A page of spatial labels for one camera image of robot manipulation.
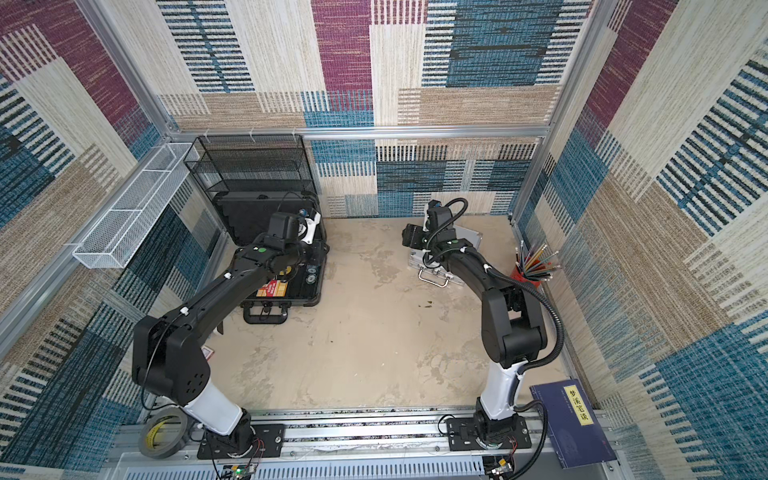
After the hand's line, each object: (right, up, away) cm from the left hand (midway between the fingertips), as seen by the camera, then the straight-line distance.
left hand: (323, 245), depth 87 cm
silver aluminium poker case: (+36, -10, +15) cm, 40 cm away
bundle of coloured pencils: (+64, -6, +7) cm, 65 cm away
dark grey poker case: (-28, +9, +11) cm, 31 cm away
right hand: (+27, +3, +8) cm, 29 cm away
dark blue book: (+64, -45, -14) cm, 80 cm away
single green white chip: (-7, -11, +14) cm, 20 cm away
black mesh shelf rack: (-29, +29, +18) cm, 44 cm away
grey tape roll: (-39, -48, -10) cm, 63 cm away
